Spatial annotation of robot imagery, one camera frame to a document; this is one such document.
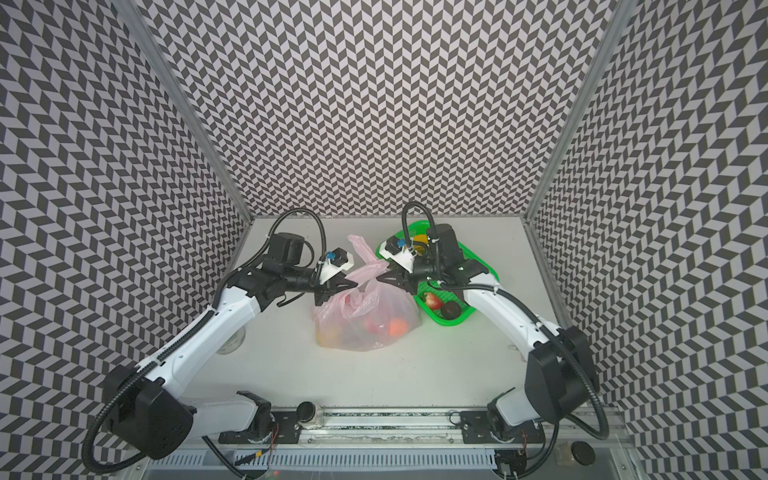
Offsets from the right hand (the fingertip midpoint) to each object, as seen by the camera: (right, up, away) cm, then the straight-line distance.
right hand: (380, 281), depth 75 cm
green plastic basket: (+17, -9, +17) cm, 26 cm away
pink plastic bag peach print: (-3, -7, -3) cm, 8 cm away
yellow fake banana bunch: (+9, +8, -7) cm, 15 cm away
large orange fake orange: (+4, -13, +4) cm, 14 cm away
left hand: (-7, 0, -1) cm, 7 cm away
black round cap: (+43, -34, -13) cm, 57 cm away
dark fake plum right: (+20, -11, +14) cm, 27 cm away
